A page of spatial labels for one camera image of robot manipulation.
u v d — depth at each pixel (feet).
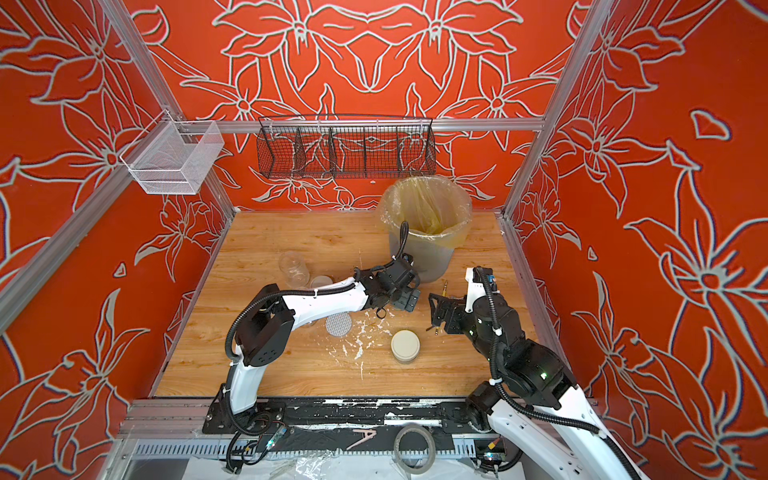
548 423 1.32
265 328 1.63
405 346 2.56
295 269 3.03
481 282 1.82
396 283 2.24
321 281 3.21
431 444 2.20
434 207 3.12
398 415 2.44
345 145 3.20
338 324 2.87
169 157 2.95
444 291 3.12
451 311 1.85
